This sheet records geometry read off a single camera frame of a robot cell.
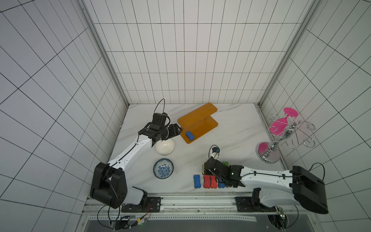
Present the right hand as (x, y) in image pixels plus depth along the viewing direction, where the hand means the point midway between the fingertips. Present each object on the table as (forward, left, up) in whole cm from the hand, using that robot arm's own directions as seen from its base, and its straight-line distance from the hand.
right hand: (199, 166), depth 82 cm
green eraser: (+4, -17, -3) cm, 18 cm away
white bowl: (+11, +22, -1) cm, 25 cm away
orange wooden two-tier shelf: (+26, +1, +8) cm, 27 cm away
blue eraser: (-7, +1, -4) cm, 8 cm away
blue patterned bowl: (-1, +21, -3) cm, 22 cm away
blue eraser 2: (+22, +7, -2) cm, 23 cm away
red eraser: (-7, -5, -3) cm, 9 cm away
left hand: (+15, +14, +11) cm, 23 cm away
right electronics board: (-22, -41, -6) cm, 47 cm away
